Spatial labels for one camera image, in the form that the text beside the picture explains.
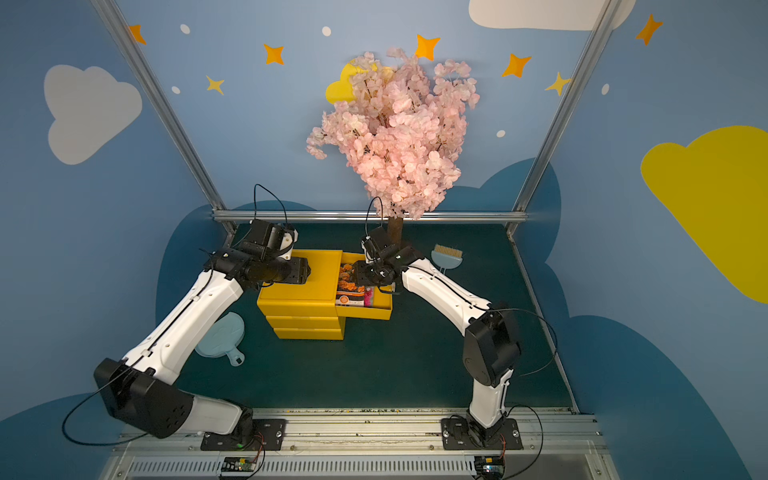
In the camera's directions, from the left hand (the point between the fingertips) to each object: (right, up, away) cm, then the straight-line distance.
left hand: (299, 266), depth 80 cm
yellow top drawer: (+23, -10, +5) cm, 25 cm away
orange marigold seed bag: (+13, -8, +3) cm, 16 cm away
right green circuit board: (+50, -50, -7) cm, 71 cm away
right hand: (+17, -2, +6) cm, 18 cm away
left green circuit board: (-12, -48, -8) cm, 50 cm away
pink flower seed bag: (+19, -9, +4) cm, 21 cm away
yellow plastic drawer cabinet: (+3, -12, -3) cm, 12 cm away
